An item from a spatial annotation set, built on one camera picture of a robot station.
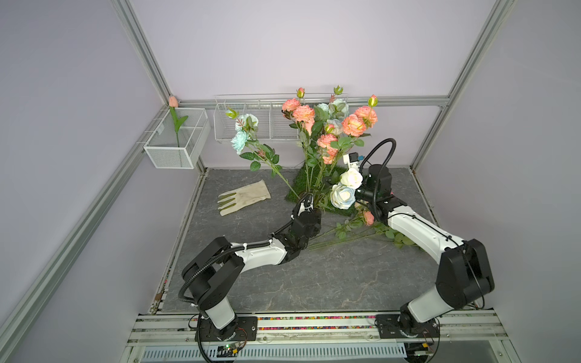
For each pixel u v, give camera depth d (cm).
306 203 71
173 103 89
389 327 74
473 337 74
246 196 109
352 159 72
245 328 74
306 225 65
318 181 81
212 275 45
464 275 44
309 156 77
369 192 69
